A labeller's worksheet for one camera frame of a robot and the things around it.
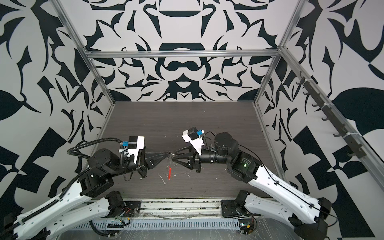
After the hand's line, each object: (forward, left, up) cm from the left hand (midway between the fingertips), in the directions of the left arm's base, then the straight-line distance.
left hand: (167, 151), depth 51 cm
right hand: (-1, -2, -3) cm, 4 cm away
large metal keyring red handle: (-4, 0, -6) cm, 7 cm away
